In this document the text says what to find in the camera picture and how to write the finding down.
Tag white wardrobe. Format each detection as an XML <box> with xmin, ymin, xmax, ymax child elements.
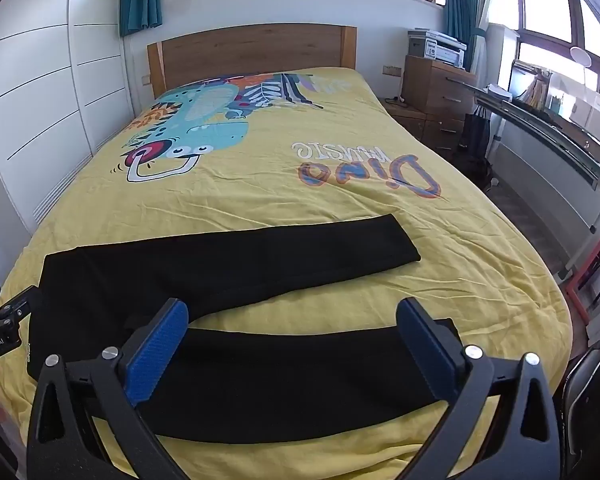
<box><xmin>0</xmin><ymin>0</ymin><xmax>137</xmax><ymax>235</ymax></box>

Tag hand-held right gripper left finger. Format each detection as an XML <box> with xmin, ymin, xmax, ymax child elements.
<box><xmin>27</xmin><ymin>298</ymin><xmax>190</xmax><ymax>480</ymax></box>

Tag wooden nightstand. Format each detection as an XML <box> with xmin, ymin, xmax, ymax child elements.
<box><xmin>380</xmin><ymin>100</ymin><xmax>466</xmax><ymax>155</ymax></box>

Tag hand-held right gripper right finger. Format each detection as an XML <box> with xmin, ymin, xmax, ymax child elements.
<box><xmin>396</xmin><ymin>297</ymin><xmax>563</xmax><ymax>480</ymax></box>

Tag window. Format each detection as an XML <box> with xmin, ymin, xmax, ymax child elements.
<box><xmin>495</xmin><ymin>0</ymin><xmax>600</xmax><ymax>116</ymax></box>

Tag yellow printed blanket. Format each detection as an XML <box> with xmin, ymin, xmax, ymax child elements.
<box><xmin>0</xmin><ymin>66</ymin><xmax>573</xmax><ymax>480</ymax></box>

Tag black pants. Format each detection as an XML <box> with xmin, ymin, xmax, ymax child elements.
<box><xmin>26</xmin><ymin>214</ymin><xmax>463</xmax><ymax>445</ymax></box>

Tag black chair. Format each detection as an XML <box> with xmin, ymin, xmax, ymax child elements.
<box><xmin>561</xmin><ymin>330</ymin><xmax>600</xmax><ymax>480</ymax></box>

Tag white printer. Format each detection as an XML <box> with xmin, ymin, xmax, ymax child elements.
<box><xmin>407</xmin><ymin>30</ymin><xmax>468</xmax><ymax>70</ymax></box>

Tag red metal frame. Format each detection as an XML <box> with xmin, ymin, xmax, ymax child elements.
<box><xmin>565</xmin><ymin>205</ymin><xmax>600</xmax><ymax>323</ymax></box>

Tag wooden dresser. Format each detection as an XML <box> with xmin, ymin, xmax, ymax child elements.
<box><xmin>402</xmin><ymin>55</ymin><xmax>479</xmax><ymax>122</ymax></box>

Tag glass desk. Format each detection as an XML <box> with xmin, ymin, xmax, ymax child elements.
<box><xmin>472</xmin><ymin>84</ymin><xmax>600</xmax><ymax>283</ymax></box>

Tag white radiator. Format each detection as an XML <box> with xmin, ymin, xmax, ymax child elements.
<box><xmin>485</xmin><ymin>120</ymin><xmax>600</xmax><ymax>233</ymax></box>

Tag black bag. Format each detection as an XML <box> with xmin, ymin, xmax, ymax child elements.
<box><xmin>457</xmin><ymin>112</ymin><xmax>495</xmax><ymax>192</ymax></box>

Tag wooden headboard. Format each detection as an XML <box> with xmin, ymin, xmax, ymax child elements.
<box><xmin>146</xmin><ymin>24</ymin><xmax>357</xmax><ymax>101</ymax></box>

